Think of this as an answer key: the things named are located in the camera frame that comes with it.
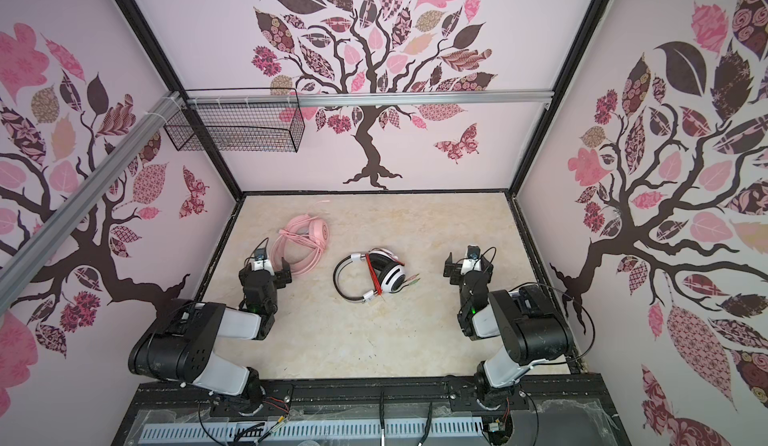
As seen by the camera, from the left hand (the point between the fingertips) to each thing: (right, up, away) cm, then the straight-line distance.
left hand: (267, 263), depth 92 cm
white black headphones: (+38, -2, -5) cm, 39 cm away
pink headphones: (+9, +11, +8) cm, 16 cm away
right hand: (+64, +3, -1) cm, 64 cm away
